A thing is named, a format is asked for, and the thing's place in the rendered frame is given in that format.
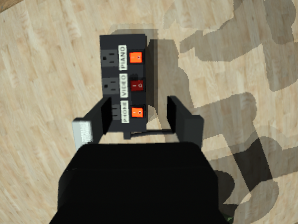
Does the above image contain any black power strip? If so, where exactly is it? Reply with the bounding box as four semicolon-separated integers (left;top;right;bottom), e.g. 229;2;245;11
99;34;173;140

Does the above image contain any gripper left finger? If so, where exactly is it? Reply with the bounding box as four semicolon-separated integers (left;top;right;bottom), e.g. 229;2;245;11
71;97;113;152

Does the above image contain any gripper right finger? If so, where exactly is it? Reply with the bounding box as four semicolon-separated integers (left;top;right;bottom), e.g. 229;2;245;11
167;96;204;149

